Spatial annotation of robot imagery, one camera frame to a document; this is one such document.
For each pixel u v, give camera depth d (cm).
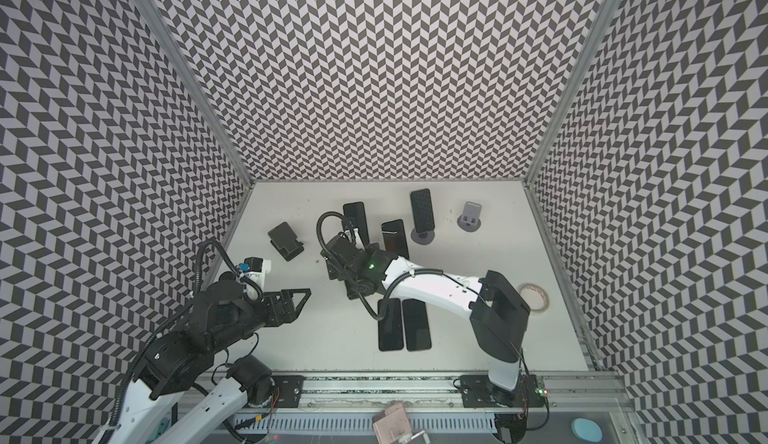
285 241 94
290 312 59
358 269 58
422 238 105
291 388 72
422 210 92
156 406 42
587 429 68
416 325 83
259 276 60
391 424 65
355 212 91
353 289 58
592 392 75
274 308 57
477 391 74
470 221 101
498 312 44
